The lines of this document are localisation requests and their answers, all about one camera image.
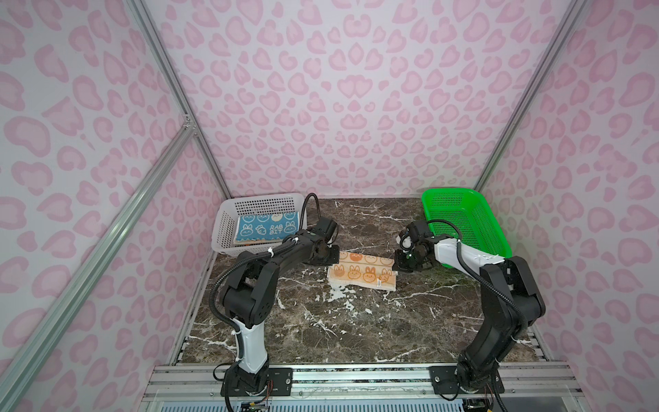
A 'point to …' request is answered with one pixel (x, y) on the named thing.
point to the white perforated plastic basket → (229, 210)
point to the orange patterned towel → (363, 270)
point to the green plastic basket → (465, 209)
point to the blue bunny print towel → (271, 227)
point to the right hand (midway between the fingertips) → (394, 264)
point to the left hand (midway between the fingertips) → (335, 255)
